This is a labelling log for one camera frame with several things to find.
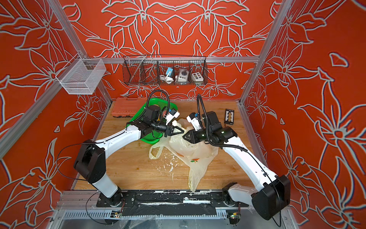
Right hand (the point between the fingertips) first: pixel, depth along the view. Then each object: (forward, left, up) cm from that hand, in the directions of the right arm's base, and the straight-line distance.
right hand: (182, 136), depth 72 cm
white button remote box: (+43, -9, +6) cm, 45 cm away
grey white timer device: (+40, 0, +9) cm, 42 cm away
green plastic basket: (+13, +9, +8) cm, 18 cm away
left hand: (+4, 0, -1) cm, 4 cm away
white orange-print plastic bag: (-3, -8, -16) cm, 18 cm away
